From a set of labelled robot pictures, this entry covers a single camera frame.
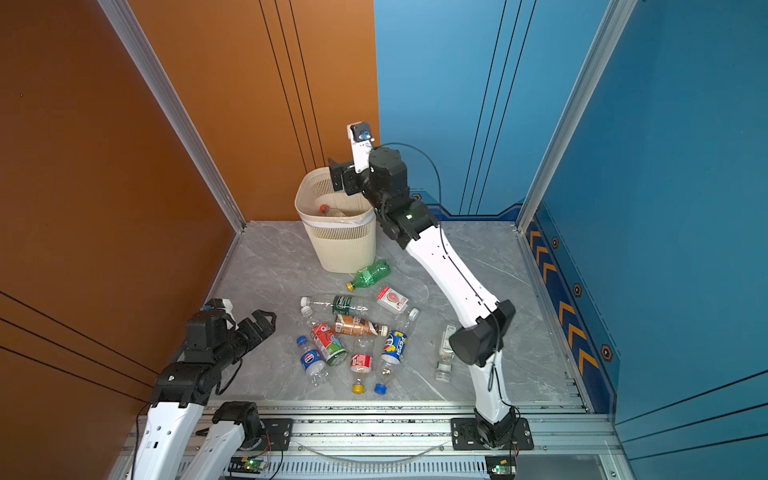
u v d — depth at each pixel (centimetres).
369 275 99
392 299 94
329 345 83
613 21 71
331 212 103
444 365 83
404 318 91
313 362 80
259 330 67
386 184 49
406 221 51
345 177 59
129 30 71
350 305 91
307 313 92
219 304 67
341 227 84
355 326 87
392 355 82
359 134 54
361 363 80
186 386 48
